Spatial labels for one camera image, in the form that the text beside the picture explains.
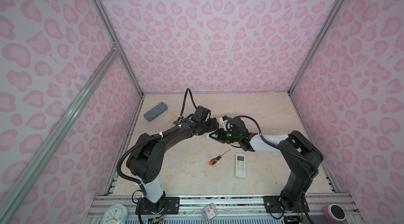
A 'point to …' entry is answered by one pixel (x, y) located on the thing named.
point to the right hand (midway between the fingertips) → (211, 135)
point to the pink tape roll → (334, 212)
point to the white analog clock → (117, 214)
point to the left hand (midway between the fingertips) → (215, 123)
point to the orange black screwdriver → (214, 161)
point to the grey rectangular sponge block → (155, 111)
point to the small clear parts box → (209, 212)
